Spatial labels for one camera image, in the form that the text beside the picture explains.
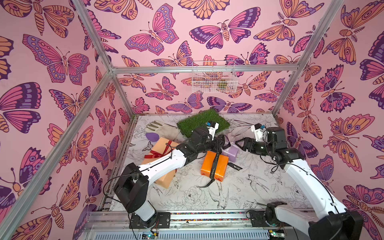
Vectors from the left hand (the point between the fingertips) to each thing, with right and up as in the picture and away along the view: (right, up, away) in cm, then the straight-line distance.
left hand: (227, 141), depth 76 cm
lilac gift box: (+5, -8, +13) cm, 16 cm away
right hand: (+7, -1, +1) cm, 8 cm away
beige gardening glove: (-40, +5, +33) cm, 52 cm away
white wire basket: (-4, +40, +18) cm, 44 cm away
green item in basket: (+1, +34, +17) cm, 38 cm away
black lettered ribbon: (-7, -18, +5) cm, 20 cm away
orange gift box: (-2, -15, +7) cm, 17 cm away
